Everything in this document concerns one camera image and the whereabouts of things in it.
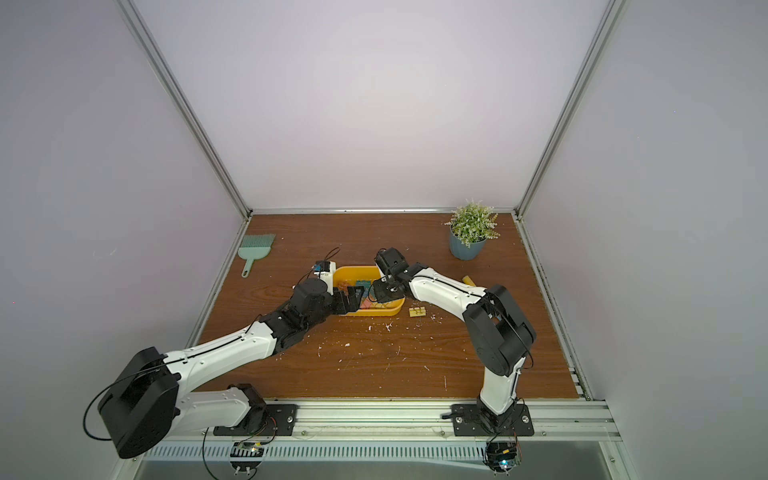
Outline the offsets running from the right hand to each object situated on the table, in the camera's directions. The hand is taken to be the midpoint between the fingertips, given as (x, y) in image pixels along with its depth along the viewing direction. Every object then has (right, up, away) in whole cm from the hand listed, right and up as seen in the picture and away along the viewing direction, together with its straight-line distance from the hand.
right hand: (382, 285), depth 91 cm
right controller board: (+29, -37, -22) cm, 52 cm away
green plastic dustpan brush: (-49, +12, +19) cm, 54 cm away
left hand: (-7, +1, -8) cm, 11 cm away
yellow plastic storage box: (-7, +2, +9) cm, 11 cm away
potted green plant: (+29, +19, +3) cm, 34 cm away
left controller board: (-33, -39, -19) cm, 54 cm away
